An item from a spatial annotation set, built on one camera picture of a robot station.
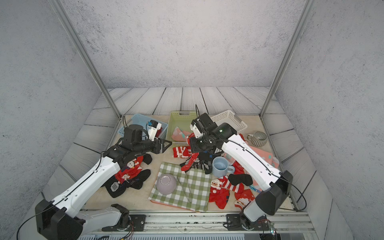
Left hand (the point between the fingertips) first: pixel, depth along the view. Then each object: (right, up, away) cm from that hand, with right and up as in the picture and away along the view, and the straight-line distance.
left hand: (170, 142), depth 74 cm
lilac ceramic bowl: (-3, -22, +5) cm, 23 cm away
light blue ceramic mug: (+27, -17, +17) cm, 37 cm away
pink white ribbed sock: (+1, +2, +29) cm, 29 cm away
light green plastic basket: (-4, +12, +40) cm, 42 cm away
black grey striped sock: (+15, -15, +17) cm, 27 cm away
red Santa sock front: (+37, -29, +3) cm, 47 cm away
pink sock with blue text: (+45, -26, +9) cm, 53 cm away
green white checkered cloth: (+8, -27, +9) cm, 29 cm away
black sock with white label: (-31, -27, +8) cm, 42 cm away
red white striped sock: (+5, -9, +22) cm, 24 cm away
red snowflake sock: (+26, -30, +6) cm, 40 cm away
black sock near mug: (+36, -22, +12) cm, 44 cm away
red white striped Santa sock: (+26, -26, +8) cm, 38 cm away
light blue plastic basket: (-29, +13, +38) cm, 49 cm away
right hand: (+11, -2, -3) cm, 11 cm away
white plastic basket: (+37, +15, +43) cm, 59 cm away
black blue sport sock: (+19, -10, +17) cm, 27 cm away
